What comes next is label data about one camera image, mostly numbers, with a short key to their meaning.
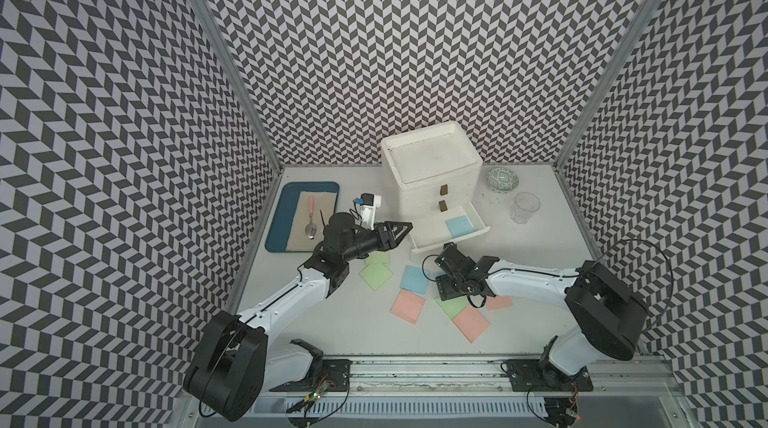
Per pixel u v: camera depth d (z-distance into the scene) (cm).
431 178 81
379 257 91
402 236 72
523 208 102
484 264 65
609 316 44
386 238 69
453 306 83
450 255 70
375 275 91
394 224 70
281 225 100
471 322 82
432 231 94
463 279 64
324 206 104
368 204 73
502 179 111
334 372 72
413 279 88
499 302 87
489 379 74
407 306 85
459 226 101
